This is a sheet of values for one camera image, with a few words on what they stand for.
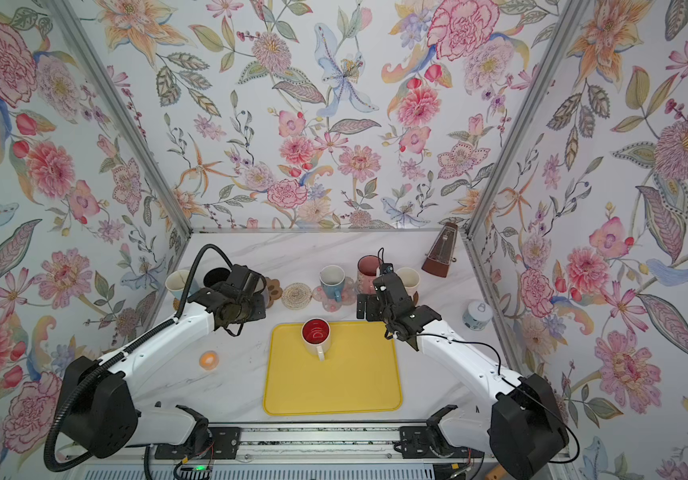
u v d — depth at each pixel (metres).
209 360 0.88
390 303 0.63
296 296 1.01
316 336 0.90
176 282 0.96
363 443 0.76
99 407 0.41
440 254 1.03
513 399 0.41
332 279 1.01
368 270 1.01
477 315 0.93
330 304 1.01
